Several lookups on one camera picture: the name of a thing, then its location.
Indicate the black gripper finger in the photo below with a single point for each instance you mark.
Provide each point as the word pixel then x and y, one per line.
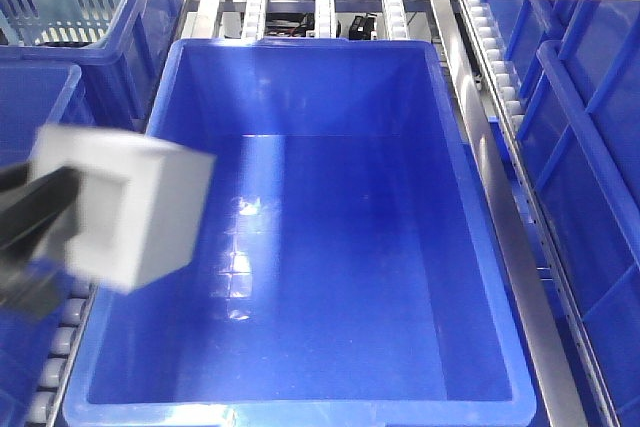
pixel 45 207
pixel 12 177

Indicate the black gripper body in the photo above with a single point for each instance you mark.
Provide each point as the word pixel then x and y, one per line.
pixel 25 287

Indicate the grey block with square hole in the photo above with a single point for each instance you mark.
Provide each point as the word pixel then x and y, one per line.
pixel 150 207

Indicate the blue plastic bin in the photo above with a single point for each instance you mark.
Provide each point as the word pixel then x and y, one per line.
pixel 30 97
pixel 130 72
pixel 325 247

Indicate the pale blue slotted basket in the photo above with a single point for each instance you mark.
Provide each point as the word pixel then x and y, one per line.
pixel 60 17

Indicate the black power adapter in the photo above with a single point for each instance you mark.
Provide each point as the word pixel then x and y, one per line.
pixel 362 27

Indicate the row of blue bins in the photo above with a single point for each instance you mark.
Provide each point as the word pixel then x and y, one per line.
pixel 600 197

